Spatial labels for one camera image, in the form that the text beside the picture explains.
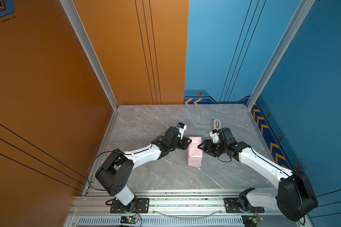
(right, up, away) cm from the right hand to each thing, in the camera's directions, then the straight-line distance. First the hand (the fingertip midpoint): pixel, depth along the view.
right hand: (199, 148), depth 82 cm
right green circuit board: (+23, -34, -12) cm, 43 cm away
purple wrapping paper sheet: (-3, -2, -3) cm, 5 cm away
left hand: (-4, +5, +3) cm, 7 cm away
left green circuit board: (-38, -34, -11) cm, 52 cm away
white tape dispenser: (+16, +14, +20) cm, 29 cm away
